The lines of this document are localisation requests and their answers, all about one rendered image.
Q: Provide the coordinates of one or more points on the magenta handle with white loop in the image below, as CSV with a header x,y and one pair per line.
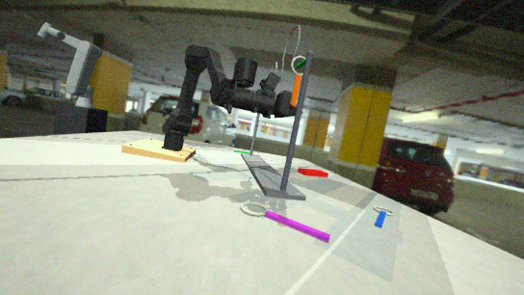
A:
x,y
285,221

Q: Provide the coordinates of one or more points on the red flat block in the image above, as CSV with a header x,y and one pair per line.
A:
x,y
312,172

